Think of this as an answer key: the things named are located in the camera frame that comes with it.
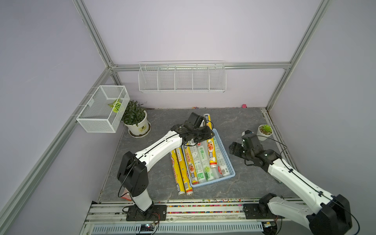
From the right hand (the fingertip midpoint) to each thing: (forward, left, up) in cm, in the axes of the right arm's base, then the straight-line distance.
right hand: (232, 147), depth 82 cm
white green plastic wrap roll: (-9, +19, -10) cm, 23 cm away
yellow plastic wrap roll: (-6, +24, -10) cm, 27 cm away
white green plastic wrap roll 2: (+4, +17, -9) cm, 19 cm away
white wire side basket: (+15, +73, +13) cm, 76 cm away
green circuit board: (-36, +46, -15) cm, 60 cm away
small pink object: (+48, -21, -14) cm, 54 cm away
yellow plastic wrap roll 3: (-10, +32, -11) cm, 35 cm away
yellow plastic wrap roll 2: (-2, +13, +7) cm, 15 cm away
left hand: (+3, +12, +7) cm, 14 cm away
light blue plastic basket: (-11, +9, -9) cm, 17 cm away
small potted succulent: (+15, -25, -5) cm, 30 cm away
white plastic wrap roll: (-4, +6, -9) cm, 11 cm away
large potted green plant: (+21, +60, +2) cm, 64 cm away
